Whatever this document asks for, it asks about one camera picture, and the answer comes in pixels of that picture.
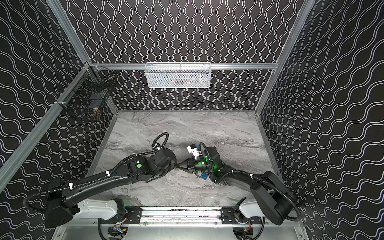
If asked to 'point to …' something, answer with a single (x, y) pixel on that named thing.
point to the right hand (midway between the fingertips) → (177, 167)
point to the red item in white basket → (175, 81)
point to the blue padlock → (204, 175)
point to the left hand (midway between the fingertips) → (182, 164)
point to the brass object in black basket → (96, 111)
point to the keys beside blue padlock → (197, 176)
